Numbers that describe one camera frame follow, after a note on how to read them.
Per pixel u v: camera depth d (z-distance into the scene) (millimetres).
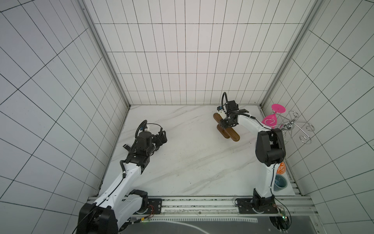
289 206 749
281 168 832
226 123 885
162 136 740
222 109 899
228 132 940
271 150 534
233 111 760
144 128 695
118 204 435
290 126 715
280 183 782
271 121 759
